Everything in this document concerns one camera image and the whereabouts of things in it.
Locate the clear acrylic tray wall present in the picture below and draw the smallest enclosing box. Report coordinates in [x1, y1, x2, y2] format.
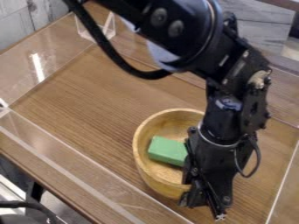
[0, 100, 192, 224]

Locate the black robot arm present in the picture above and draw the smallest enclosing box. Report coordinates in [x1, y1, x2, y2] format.
[62, 0, 271, 220]

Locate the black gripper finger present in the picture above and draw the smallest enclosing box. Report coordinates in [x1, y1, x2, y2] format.
[179, 182, 205, 208]

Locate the clear acrylic corner bracket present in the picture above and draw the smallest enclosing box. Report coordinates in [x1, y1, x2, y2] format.
[73, 11, 117, 45]

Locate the black cable bottom left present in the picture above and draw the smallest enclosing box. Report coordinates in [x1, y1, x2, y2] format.
[0, 200, 60, 224]

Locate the green rectangular block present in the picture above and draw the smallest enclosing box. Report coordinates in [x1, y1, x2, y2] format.
[147, 136, 187, 167]

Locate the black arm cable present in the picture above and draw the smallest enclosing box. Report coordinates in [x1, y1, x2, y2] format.
[61, 0, 173, 81]

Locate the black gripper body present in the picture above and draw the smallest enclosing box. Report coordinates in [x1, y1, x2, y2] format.
[181, 126, 260, 221]

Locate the brown wooden bowl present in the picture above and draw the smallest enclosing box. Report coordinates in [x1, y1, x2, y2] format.
[132, 108, 204, 200]

